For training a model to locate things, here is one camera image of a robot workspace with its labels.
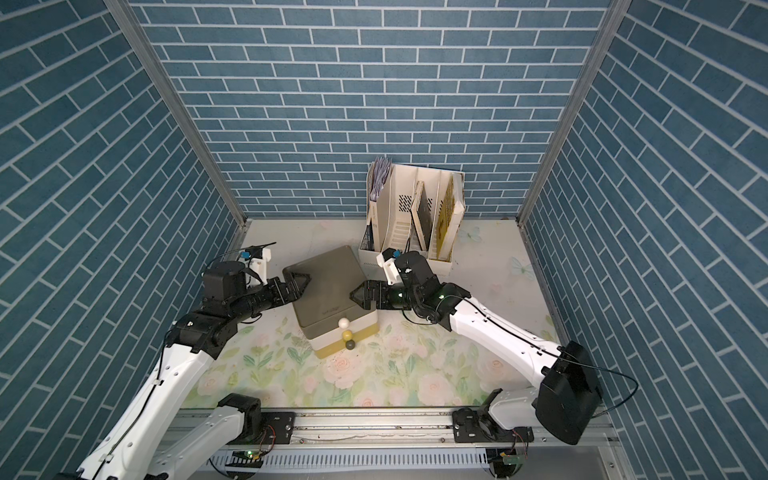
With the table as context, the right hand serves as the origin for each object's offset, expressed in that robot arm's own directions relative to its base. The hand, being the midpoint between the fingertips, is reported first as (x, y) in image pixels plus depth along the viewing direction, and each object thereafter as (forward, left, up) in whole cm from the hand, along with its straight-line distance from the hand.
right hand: (365, 298), depth 74 cm
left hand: (+2, +14, +3) cm, 15 cm away
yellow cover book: (+30, -22, +1) cm, 37 cm away
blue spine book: (+38, +1, +9) cm, 39 cm away
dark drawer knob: (-5, +5, -18) cm, 19 cm away
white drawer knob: (-5, +5, -4) cm, 8 cm away
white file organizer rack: (+46, -4, -21) cm, 51 cm away
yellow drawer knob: (-5, +5, -11) cm, 13 cm away
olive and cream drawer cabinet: (-5, +9, -1) cm, 10 cm away
